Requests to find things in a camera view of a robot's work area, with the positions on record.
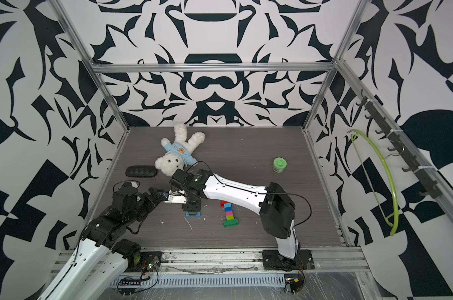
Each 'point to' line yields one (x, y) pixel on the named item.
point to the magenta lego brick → (229, 213)
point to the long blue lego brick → (197, 215)
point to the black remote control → (141, 171)
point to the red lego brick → (223, 203)
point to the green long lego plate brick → (234, 222)
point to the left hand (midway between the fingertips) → (159, 193)
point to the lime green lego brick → (229, 217)
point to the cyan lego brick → (227, 205)
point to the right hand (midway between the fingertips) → (189, 198)
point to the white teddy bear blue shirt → (178, 155)
